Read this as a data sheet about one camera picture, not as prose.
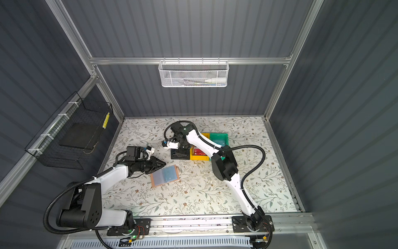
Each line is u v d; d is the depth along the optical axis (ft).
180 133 2.35
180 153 2.72
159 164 2.77
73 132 2.47
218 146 1.99
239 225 2.41
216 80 2.82
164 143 2.76
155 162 2.63
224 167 1.95
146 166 2.51
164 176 2.97
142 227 2.37
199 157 3.13
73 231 1.43
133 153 2.37
